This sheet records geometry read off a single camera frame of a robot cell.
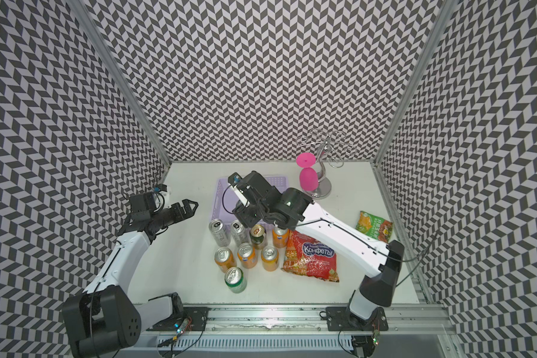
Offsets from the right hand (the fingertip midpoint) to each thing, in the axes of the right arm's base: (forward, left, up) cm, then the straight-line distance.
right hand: (248, 209), depth 69 cm
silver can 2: (-1, +5, -14) cm, 15 cm away
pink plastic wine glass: (+21, -21, -9) cm, 31 cm away
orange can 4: (-8, -6, -20) cm, 22 cm away
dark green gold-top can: (-1, -1, -16) cm, 16 cm away
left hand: (+8, +26, -13) cm, 30 cm away
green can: (-16, +5, -19) cm, 25 cm away
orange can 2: (-8, +11, -21) cm, 25 cm away
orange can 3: (-8, +2, -18) cm, 20 cm away
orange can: (-1, -10, -18) cm, 21 cm away
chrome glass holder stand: (+24, -30, +4) cm, 39 cm away
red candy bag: (-6, -19, -23) cm, 31 cm away
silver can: (0, +12, -15) cm, 19 cm away
